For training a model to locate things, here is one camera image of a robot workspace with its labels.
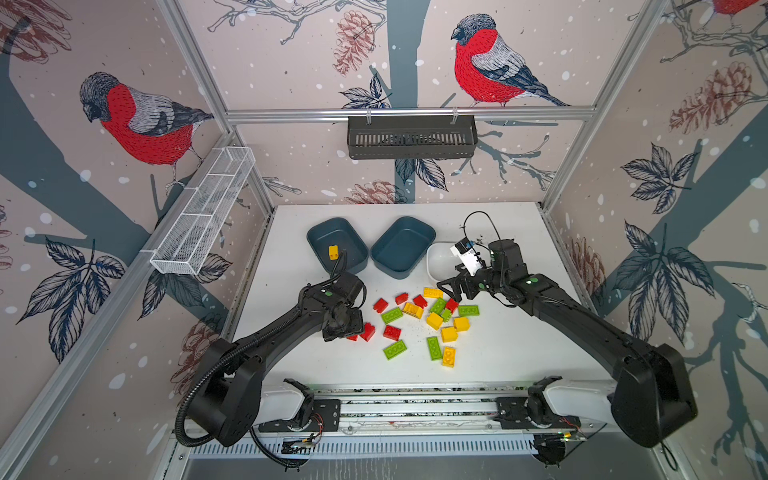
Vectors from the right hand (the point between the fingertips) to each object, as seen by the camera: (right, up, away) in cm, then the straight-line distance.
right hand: (448, 277), depth 82 cm
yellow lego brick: (-37, +5, +25) cm, 45 cm away
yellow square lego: (-3, -14, +7) cm, 16 cm away
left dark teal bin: (-35, +13, +29) cm, 47 cm away
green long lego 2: (+9, -12, +10) cm, 18 cm away
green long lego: (-16, -13, +8) cm, 22 cm away
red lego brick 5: (-23, -16, +4) cm, 28 cm away
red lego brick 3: (+3, -10, +8) cm, 13 cm away
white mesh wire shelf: (-66, +19, -3) cm, 69 cm away
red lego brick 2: (-7, -10, +12) cm, 17 cm away
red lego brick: (-20, -11, +12) cm, 25 cm away
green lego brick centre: (-1, -11, +10) cm, 15 cm away
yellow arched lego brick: (-9, -12, +10) cm, 18 cm away
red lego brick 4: (-27, -18, +4) cm, 33 cm away
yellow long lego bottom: (+1, -23, +1) cm, 23 cm away
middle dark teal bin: (-12, +7, +22) cm, 26 cm away
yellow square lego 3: (+1, -17, +4) cm, 18 cm away
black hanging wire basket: (-9, +47, +22) cm, 52 cm away
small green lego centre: (+1, -12, +6) cm, 14 cm away
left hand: (-27, -15, +1) cm, 31 cm away
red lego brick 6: (-16, -17, +4) cm, 23 cm away
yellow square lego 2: (+6, -15, +7) cm, 18 cm away
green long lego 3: (-15, -21, +3) cm, 26 cm away
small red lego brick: (-13, -9, +13) cm, 20 cm away
